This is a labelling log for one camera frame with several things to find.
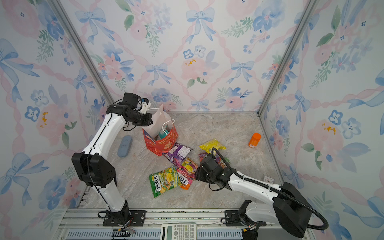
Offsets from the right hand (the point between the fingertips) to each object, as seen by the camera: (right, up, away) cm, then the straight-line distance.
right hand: (197, 174), depth 83 cm
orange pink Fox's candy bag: (-6, 0, +3) cm, 7 cm away
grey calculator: (-9, -22, -14) cm, 28 cm away
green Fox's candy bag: (-19, -4, 0) cm, 19 cm away
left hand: (-25, +30, +1) cm, 39 cm away
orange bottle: (+37, +18, +12) cm, 43 cm away
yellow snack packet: (+11, +15, +14) cm, 23 cm away
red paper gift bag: (-22, +30, +12) cm, 39 cm away
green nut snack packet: (+19, +6, +10) cm, 22 cm away
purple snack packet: (-12, +10, +9) cm, 19 cm away
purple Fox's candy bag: (+3, +8, +12) cm, 15 cm away
